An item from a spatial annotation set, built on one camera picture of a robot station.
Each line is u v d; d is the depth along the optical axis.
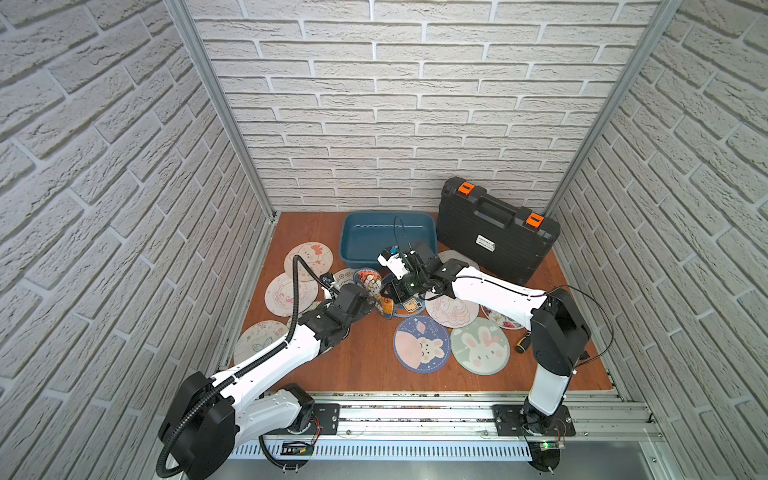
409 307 0.95
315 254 1.07
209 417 0.39
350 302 0.62
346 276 1.01
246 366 0.45
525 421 0.65
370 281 0.83
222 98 0.86
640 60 0.76
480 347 0.87
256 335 0.88
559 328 0.47
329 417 0.73
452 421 0.76
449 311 0.93
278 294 0.97
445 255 1.08
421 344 0.86
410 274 0.76
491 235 0.89
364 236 1.15
